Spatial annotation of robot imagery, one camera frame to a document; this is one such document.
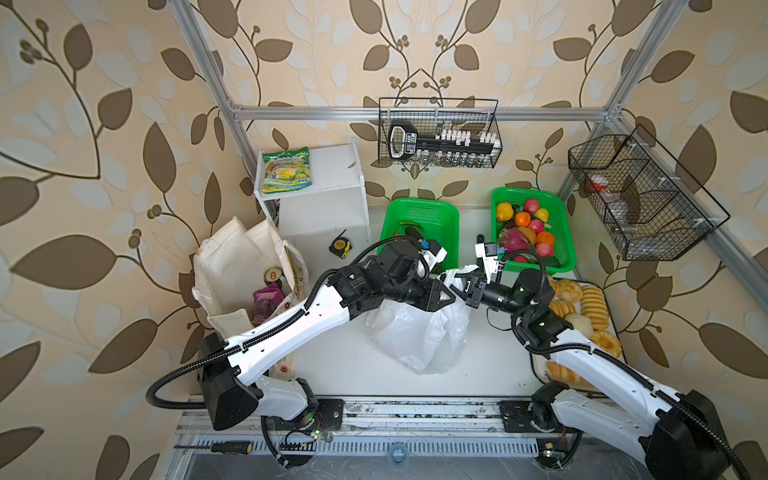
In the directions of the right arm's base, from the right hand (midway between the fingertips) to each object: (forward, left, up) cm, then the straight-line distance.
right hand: (443, 281), depth 69 cm
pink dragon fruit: (+26, -29, -18) cm, 43 cm away
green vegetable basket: (+43, -5, -25) cm, 50 cm away
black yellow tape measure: (+30, +30, -23) cm, 48 cm away
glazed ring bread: (-7, -48, -23) cm, 54 cm away
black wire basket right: (+15, -53, +8) cm, 56 cm away
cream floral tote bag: (+11, +55, -6) cm, 56 cm away
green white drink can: (+14, +47, -16) cm, 52 cm away
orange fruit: (+38, -37, -21) cm, 57 cm away
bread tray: (+5, -48, -25) cm, 54 cm away
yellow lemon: (+40, -30, -18) cm, 53 cm away
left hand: (-5, -2, +1) cm, 6 cm away
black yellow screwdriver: (-28, +52, -26) cm, 64 cm away
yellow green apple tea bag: (+31, +40, +9) cm, 52 cm away
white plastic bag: (-11, +4, -9) cm, 15 cm away
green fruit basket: (+24, -47, -21) cm, 57 cm away
